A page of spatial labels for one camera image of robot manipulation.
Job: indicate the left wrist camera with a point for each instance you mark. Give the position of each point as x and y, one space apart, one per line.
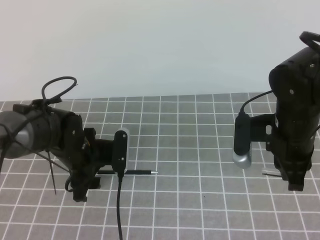
120 151

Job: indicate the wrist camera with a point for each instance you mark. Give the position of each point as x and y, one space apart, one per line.
120 151
242 141

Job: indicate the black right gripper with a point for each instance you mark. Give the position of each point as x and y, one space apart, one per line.
290 138

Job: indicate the black pen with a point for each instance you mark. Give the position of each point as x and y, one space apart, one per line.
128 172

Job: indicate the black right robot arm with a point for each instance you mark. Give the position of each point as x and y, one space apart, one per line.
296 81

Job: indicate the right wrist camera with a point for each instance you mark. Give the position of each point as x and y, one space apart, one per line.
242 141

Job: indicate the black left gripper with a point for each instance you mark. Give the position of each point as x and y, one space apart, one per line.
82 153

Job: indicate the clear pen cap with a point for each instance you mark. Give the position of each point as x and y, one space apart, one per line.
272 172

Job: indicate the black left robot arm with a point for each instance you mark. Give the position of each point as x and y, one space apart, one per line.
32 128

